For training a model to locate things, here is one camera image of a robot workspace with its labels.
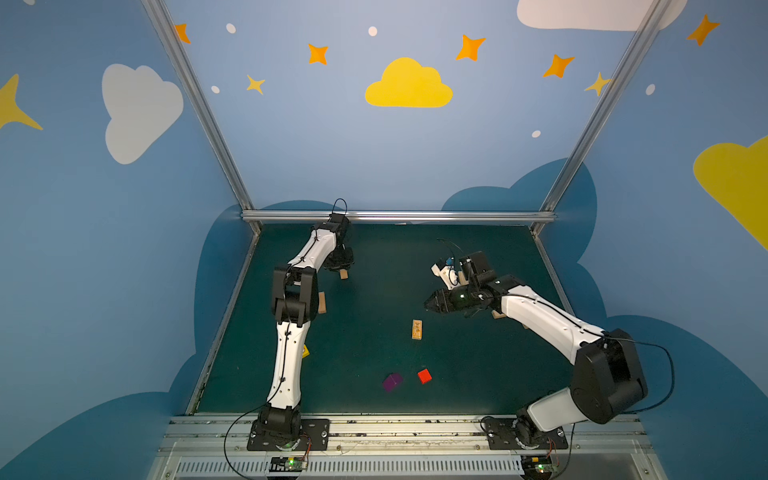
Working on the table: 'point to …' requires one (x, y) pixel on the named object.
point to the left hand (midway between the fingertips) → (348, 266)
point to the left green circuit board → (287, 464)
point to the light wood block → (322, 303)
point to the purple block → (391, 381)
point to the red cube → (424, 376)
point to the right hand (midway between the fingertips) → (431, 301)
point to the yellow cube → (306, 352)
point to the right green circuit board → (536, 466)
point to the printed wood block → (417, 329)
